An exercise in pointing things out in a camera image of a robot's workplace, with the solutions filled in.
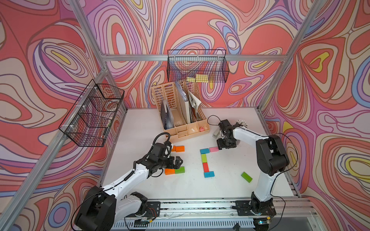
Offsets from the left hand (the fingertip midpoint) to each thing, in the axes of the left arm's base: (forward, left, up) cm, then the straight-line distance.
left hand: (178, 161), depth 84 cm
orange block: (+11, +3, -4) cm, 12 cm away
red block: (-1, -17, -6) cm, 19 cm away
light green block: (+7, -17, -7) cm, 19 cm away
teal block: (+12, -17, -8) cm, 23 cm away
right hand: (+11, -32, -6) cm, 34 cm away
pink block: (+12, -24, -6) cm, 27 cm away
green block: (-3, -2, -5) cm, 6 cm away
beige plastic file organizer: (+28, -2, +15) cm, 32 cm away
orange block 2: (+12, -1, -6) cm, 13 cm away
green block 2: (-8, -42, -6) cm, 43 cm away
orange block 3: (-3, +5, -6) cm, 9 cm away
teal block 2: (-5, -19, -5) cm, 20 cm away
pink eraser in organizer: (+26, -16, -2) cm, 31 cm away
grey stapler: (+22, -26, -3) cm, 34 cm away
